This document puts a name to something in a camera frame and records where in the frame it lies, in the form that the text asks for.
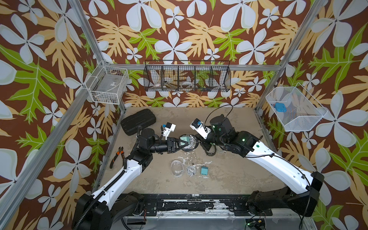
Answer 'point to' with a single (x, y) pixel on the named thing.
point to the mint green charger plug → (186, 138)
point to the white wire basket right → (297, 110)
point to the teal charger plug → (204, 170)
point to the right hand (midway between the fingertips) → (194, 135)
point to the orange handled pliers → (120, 150)
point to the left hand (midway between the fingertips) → (188, 145)
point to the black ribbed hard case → (142, 118)
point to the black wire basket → (187, 75)
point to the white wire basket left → (107, 83)
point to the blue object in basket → (280, 107)
